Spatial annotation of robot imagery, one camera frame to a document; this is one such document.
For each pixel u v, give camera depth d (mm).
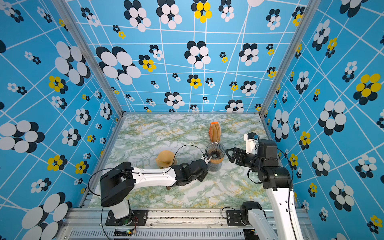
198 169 634
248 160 587
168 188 799
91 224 749
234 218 732
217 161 825
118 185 460
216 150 845
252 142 613
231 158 608
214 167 843
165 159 788
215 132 990
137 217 732
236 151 597
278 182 434
